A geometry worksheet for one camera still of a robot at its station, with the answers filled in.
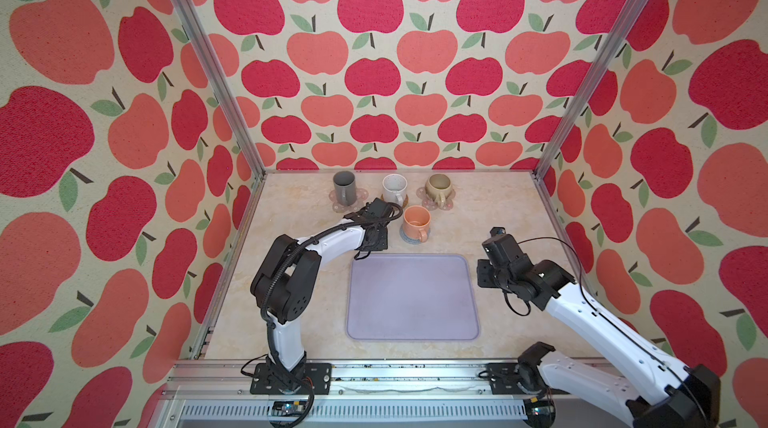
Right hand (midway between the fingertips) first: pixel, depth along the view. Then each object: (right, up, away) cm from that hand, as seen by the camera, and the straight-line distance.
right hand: (490, 268), depth 80 cm
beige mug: (-10, +23, +26) cm, 36 cm away
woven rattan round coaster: (-21, +18, +31) cm, 42 cm away
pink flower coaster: (-38, +20, +35) cm, 55 cm away
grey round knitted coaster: (-20, +5, +20) cm, 29 cm away
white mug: (-25, +23, +27) cm, 43 cm away
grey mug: (-43, +23, +22) cm, 53 cm away
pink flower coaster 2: (-11, +17, +30) cm, 36 cm away
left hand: (-29, +4, +16) cm, 34 cm away
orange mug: (-18, +11, +22) cm, 30 cm away
